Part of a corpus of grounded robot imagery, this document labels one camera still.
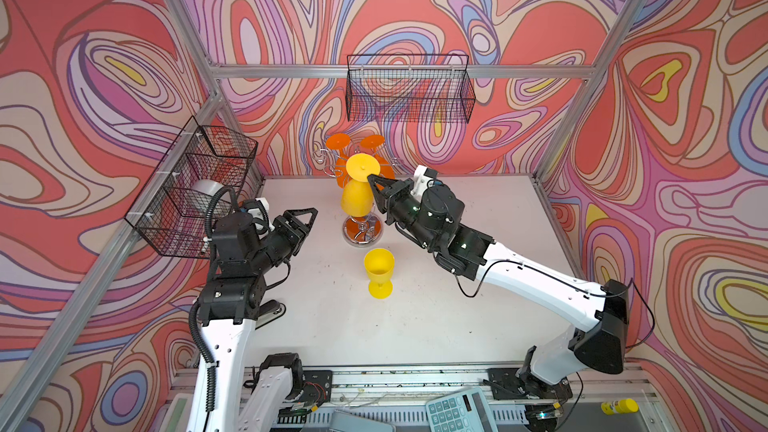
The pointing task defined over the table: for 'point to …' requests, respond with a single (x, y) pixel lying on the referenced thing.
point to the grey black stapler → (269, 312)
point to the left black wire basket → (170, 211)
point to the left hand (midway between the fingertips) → (317, 216)
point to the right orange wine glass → (374, 141)
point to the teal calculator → (466, 411)
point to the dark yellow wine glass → (357, 198)
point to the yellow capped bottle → (624, 406)
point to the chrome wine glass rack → (357, 231)
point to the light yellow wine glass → (379, 265)
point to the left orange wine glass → (339, 141)
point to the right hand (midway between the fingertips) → (365, 182)
